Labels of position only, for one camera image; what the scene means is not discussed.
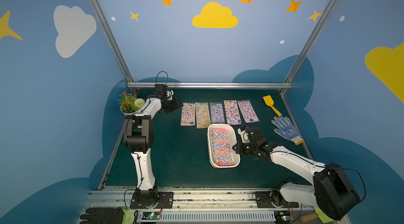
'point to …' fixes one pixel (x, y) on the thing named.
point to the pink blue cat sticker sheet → (222, 152)
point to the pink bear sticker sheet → (248, 111)
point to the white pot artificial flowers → (129, 104)
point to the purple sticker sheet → (217, 113)
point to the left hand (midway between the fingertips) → (183, 104)
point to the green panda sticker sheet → (202, 115)
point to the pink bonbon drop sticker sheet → (188, 114)
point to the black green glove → (108, 215)
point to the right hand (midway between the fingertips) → (235, 145)
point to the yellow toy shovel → (269, 101)
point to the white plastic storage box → (233, 138)
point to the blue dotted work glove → (288, 129)
